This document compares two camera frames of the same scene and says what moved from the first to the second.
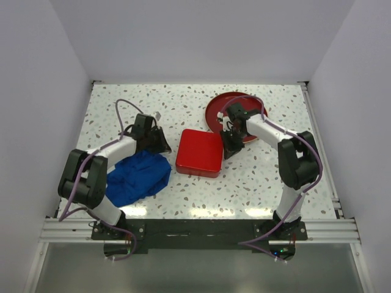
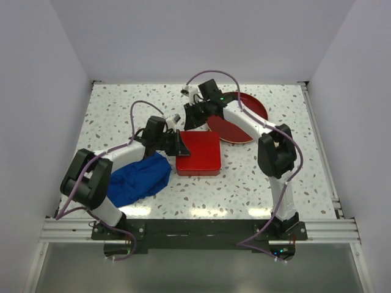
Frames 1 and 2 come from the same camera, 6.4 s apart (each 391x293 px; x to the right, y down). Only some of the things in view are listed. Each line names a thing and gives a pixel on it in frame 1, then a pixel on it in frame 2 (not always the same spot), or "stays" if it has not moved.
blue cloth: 137,177 stays
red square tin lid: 200,153 stays
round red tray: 220,102 stays
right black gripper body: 233,137 to 205,108
